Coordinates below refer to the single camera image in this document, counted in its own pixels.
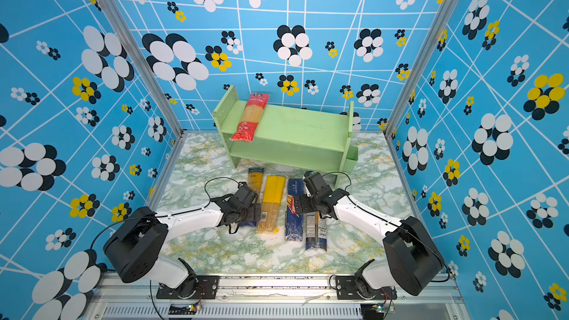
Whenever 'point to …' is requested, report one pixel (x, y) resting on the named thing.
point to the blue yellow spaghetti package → (255, 180)
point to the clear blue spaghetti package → (315, 231)
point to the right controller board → (373, 311)
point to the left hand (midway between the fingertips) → (253, 210)
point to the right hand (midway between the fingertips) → (307, 200)
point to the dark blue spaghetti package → (293, 220)
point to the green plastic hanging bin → (351, 159)
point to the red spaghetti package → (250, 117)
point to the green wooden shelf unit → (312, 137)
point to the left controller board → (187, 310)
